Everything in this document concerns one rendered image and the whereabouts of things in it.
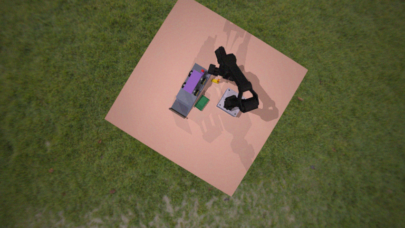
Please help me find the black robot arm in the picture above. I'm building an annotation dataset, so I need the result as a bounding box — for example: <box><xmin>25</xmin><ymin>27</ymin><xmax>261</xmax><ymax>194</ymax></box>
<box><xmin>215</xmin><ymin>46</ymin><xmax>259</xmax><ymax>113</ymax></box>

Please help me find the grey ramp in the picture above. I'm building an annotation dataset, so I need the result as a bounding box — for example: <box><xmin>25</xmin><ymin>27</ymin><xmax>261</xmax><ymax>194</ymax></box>
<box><xmin>169</xmin><ymin>63</ymin><xmax>211</xmax><ymax>118</ymax></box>

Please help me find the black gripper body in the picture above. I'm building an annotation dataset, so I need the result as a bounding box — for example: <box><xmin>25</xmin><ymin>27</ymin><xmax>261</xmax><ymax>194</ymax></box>
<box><xmin>208</xmin><ymin>64</ymin><xmax>234</xmax><ymax>81</ymax></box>

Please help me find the green tray floor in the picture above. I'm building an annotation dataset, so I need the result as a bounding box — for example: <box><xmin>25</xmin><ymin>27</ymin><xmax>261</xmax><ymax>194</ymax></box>
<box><xmin>195</xmin><ymin>96</ymin><xmax>208</xmax><ymax>110</ymax></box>

